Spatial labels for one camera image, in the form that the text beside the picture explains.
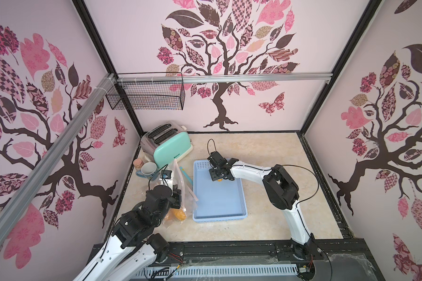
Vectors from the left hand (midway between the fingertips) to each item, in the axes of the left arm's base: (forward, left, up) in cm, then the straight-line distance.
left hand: (176, 190), depth 70 cm
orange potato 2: (-7, -1, -11) cm, 12 cm away
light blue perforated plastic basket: (+3, -16, -19) cm, 26 cm away
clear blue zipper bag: (-3, 0, +13) cm, 13 cm away
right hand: (+21, -16, -19) cm, 32 cm away
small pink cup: (+21, +25, -10) cm, 35 cm away
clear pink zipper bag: (-6, +2, -11) cm, 13 cm away
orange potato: (+14, -19, -16) cm, 28 cm away
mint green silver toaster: (+30, +11, -4) cm, 32 cm away
